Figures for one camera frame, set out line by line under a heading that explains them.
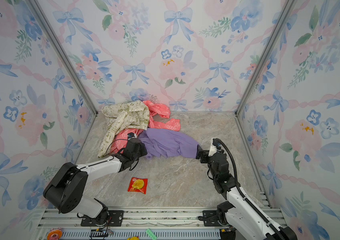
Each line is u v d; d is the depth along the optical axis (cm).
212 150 70
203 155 72
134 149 70
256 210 47
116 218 74
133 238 68
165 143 96
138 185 83
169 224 73
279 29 75
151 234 69
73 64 93
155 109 113
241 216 58
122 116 97
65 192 44
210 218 73
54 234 67
